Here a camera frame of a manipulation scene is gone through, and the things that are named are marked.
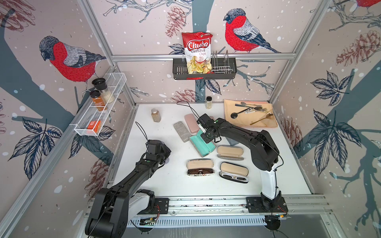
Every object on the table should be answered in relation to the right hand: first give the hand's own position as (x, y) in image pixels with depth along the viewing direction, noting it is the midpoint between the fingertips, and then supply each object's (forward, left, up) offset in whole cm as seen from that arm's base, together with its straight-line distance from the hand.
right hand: (206, 136), depth 95 cm
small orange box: (-15, +52, +28) cm, 60 cm away
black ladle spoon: (+22, -22, -4) cm, 31 cm away
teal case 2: (-7, +2, -4) cm, 8 cm away
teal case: (+5, +17, -2) cm, 18 cm away
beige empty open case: (-9, -15, -5) cm, 18 cm away
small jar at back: (+29, -2, +3) cm, 29 cm away
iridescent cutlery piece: (+34, -28, -4) cm, 44 cm away
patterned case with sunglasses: (-19, +4, -4) cm, 20 cm away
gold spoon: (+22, -47, -4) cm, 52 cm away
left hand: (-9, +20, +2) cm, 22 cm away
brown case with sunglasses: (-17, +24, -2) cm, 29 cm away
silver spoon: (+34, -32, -3) cm, 47 cm away
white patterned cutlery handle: (+27, -35, -4) cm, 44 cm away
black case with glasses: (-21, -16, -4) cm, 27 cm away
